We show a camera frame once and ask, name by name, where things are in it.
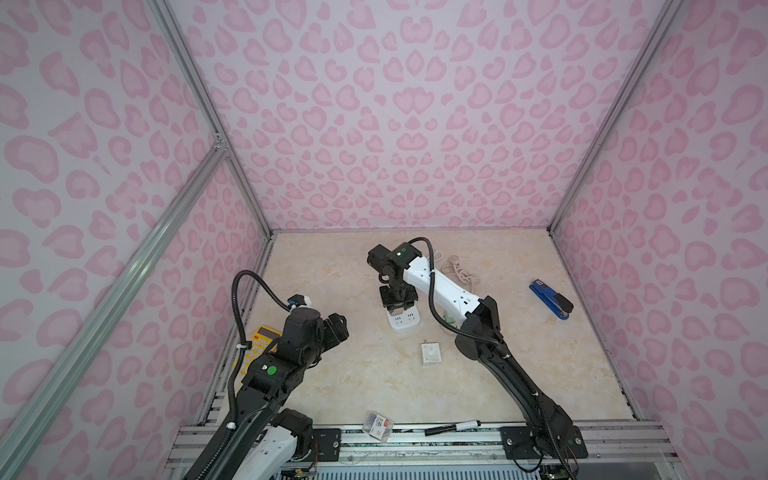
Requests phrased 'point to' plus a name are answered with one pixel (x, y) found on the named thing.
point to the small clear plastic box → (377, 426)
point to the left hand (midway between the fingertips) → (342, 323)
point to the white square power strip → (406, 320)
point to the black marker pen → (454, 427)
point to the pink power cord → (455, 267)
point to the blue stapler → (558, 304)
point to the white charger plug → (431, 353)
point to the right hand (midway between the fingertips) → (391, 308)
